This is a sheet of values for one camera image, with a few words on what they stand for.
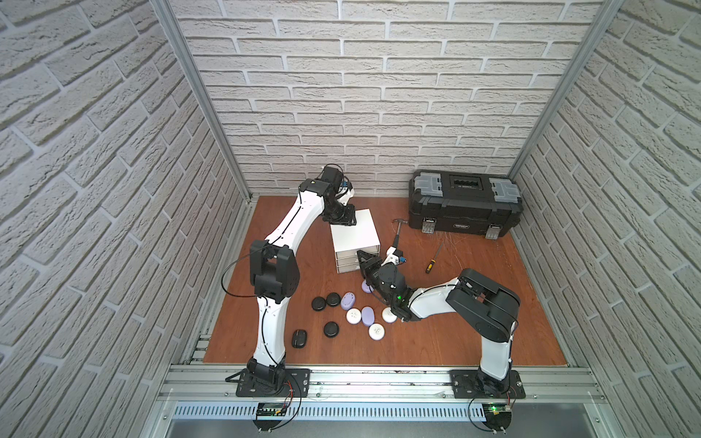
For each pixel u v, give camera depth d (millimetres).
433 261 978
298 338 799
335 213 792
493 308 506
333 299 876
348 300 874
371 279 792
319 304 874
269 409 725
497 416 699
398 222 1102
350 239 888
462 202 974
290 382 734
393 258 832
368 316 848
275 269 543
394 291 681
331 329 817
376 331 812
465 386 729
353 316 846
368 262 802
